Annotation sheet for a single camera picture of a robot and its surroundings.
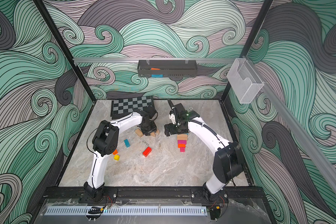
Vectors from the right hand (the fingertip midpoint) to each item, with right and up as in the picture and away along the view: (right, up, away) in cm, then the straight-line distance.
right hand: (174, 131), depth 84 cm
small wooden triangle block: (-11, -2, +11) cm, 16 cm away
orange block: (+6, -10, +8) cm, 15 cm away
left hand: (-12, -1, +13) cm, 18 cm away
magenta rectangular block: (+6, -9, +10) cm, 14 cm away
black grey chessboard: (-42, +15, +26) cm, 52 cm away
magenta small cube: (+6, -13, +6) cm, 15 cm away
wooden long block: (+7, -6, +14) cm, 16 cm away
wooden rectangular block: (-24, -3, +13) cm, 28 cm away
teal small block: (-31, -9, +7) cm, 33 cm away
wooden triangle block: (-14, -4, +12) cm, 19 cm away
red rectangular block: (-17, -13, +4) cm, 22 cm away
